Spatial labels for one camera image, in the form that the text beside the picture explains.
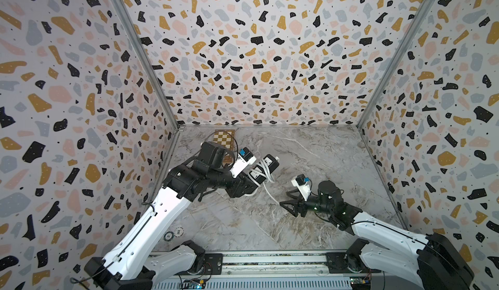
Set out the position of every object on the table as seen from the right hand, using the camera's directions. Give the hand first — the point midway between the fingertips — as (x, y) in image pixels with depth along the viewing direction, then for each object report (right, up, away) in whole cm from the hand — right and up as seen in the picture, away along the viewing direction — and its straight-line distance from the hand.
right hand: (285, 199), depth 78 cm
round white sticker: (-45, -15, +4) cm, 47 cm away
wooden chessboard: (-31, +25, +35) cm, 53 cm away
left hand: (-13, +10, -12) cm, 20 cm away
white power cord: (-7, +11, -14) cm, 19 cm away
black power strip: (-10, +13, -14) cm, 21 cm away
